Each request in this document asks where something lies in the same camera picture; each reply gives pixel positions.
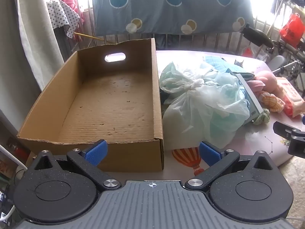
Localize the pink cloth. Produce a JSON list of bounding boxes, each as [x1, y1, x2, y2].
[[247, 79, 266, 93]]

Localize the white curtain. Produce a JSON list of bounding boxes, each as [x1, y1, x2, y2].
[[13, 0, 65, 98]]

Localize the yellow pole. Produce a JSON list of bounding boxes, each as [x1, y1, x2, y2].
[[74, 32, 115, 44]]

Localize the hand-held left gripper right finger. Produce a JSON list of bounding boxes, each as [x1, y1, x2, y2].
[[185, 141, 277, 192]]

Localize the blue white box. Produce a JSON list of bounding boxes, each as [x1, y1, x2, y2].
[[235, 73, 265, 126]]

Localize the green knitted item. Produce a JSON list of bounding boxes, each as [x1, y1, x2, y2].
[[252, 108, 271, 126]]

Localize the metal bicycle frame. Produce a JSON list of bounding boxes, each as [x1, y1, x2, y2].
[[267, 37, 305, 93]]

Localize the star print cloth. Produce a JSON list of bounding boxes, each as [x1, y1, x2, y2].
[[46, 0, 80, 39]]

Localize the white green plastic bag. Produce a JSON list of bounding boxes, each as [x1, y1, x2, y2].
[[162, 72, 250, 149]]

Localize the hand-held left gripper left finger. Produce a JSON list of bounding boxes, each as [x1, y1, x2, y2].
[[30, 139, 121, 192]]

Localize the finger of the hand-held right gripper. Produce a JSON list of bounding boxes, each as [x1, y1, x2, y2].
[[274, 121, 305, 159]]

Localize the orange striped towel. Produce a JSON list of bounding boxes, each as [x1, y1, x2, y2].
[[258, 91, 285, 112]]

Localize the red plastic bag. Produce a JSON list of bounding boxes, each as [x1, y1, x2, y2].
[[279, 13, 302, 48]]

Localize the pink plush toy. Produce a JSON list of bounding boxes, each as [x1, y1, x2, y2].
[[248, 70, 285, 101]]

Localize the brown cardboard box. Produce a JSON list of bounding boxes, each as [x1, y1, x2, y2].
[[17, 38, 165, 172]]

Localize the blue circle print blanket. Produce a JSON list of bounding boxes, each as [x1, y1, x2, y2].
[[92, 0, 254, 36]]

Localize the teal quilted cloth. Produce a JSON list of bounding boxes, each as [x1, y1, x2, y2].
[[204, 55, 256, 80]]

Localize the pale green plastic bag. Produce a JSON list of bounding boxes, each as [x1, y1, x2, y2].
[[158, 61, 216, 93]]

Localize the black bicycle seat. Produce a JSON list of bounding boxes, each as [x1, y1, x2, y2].
[[239, 23, 274, 49]]

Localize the red wet wipes packet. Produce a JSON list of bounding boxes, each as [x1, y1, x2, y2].
[[275, 76, 305, 118]]

